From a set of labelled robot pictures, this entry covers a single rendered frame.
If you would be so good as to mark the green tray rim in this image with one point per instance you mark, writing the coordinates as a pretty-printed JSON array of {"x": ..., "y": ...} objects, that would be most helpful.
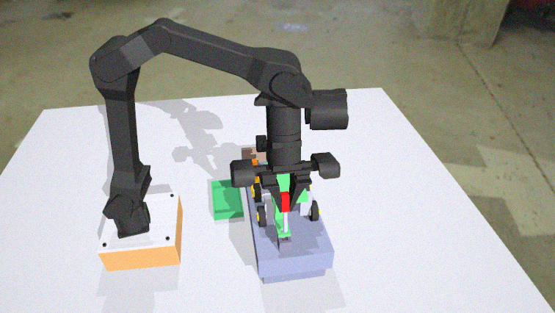
[{"x": 226, "y": 215}]

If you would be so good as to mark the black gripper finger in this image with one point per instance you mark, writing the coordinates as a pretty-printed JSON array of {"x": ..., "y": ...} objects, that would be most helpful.
[
  {"x": 296, "y": 187},
  {"x": 275, "y": 191}
]

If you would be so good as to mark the green four-wheeled trolley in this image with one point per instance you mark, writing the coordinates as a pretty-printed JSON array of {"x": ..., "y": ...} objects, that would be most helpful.
[{"x": 270, "y": 210}]

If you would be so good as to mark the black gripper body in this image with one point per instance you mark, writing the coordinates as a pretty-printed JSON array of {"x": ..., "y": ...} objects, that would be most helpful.
[{"x": 284, "y": 156}]

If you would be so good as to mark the red-headed metal pin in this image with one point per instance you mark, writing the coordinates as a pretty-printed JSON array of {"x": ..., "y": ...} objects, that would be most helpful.
[{"x": 285, "y": 208}]

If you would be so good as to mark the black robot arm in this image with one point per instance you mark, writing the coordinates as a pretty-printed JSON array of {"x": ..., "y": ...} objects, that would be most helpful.
[{"x": 275, "y": 72}]

